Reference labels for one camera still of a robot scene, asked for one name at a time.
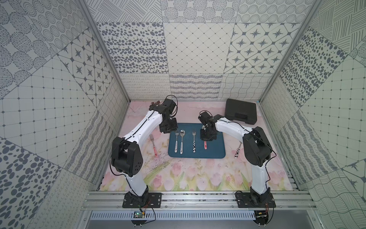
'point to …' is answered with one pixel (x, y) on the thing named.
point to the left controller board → (138, 214)
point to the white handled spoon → (182, 133)
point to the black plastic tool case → (241, 110)
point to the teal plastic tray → (186, 142)
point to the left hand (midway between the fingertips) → (174, 128)
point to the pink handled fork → (152, 139)
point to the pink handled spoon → (205, 145)
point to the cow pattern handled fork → (194, 143)
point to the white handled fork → (176, 148)
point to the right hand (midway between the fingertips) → (205, 140)
